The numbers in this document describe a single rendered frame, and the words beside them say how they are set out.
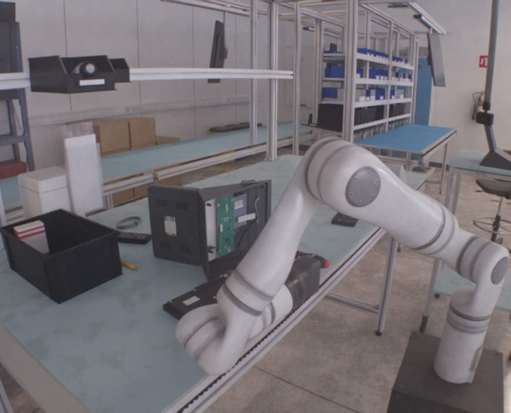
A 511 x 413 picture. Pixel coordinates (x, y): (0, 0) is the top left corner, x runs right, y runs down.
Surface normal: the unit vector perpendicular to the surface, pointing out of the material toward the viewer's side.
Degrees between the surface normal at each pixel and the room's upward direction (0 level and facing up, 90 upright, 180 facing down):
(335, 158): 43
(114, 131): 90
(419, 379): 0
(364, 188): 97
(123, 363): 0
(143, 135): 90
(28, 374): 0
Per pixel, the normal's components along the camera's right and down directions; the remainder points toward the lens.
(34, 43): 0.82, 0.18
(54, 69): -0.58, 0.26
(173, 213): -0.35, 0.30
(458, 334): -0.75, 0.21
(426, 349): 0.00, -0.95
